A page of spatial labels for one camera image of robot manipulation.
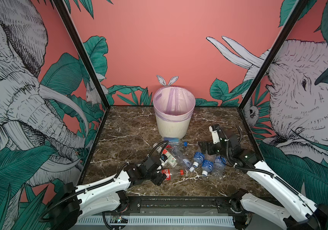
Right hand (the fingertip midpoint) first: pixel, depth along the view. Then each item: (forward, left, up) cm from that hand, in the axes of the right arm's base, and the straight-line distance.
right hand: (204, 139), depth 75 cm
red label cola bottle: (-13, +19, -16) cm, 28 cm away
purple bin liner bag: (+33, +16, -6) cm, 37 cm away
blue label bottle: (-8, -4, -17) cm, 19 cm away
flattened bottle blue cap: (+11, +15, -21) cm, 28 cm away
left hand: (-12, +23, -15) cm, 30 cm away
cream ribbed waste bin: (+10, +16, +3) cm, 20 cm away
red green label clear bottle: (-5, +18, -15) cm, 24 cm away
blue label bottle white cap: (-3, +1, -16) cm, 17 cm away
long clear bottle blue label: (-2, +12, -17) cm, 21 cm away
